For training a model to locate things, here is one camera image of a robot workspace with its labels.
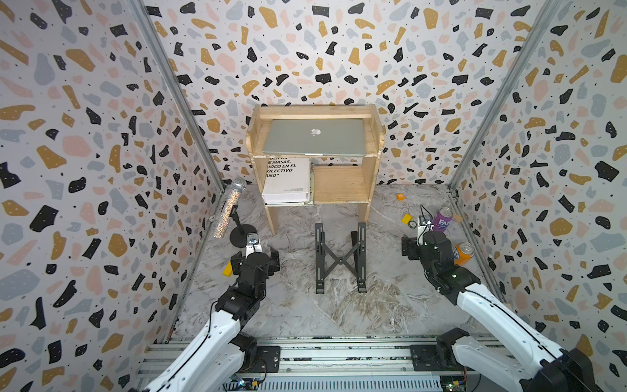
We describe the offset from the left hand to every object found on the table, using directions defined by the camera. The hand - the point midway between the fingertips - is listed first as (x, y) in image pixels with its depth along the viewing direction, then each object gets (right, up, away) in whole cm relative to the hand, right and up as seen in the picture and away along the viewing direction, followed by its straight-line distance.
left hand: (259, 250), depth 80 cm
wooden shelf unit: (+24, +23, +13) cm, 36 cm away
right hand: (+53, +5, +1) cm, 53 cm away
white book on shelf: (+9, +23, +7) cm, 26 cm away
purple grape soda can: (+68, +9, +17) cm, 71 cm away
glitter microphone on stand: (-13, +14, +5) cm, 20 cm away
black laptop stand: (+22, -6, +15) cm, 27 cm away
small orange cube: (+57, +19, +37) cm, 70 cm away
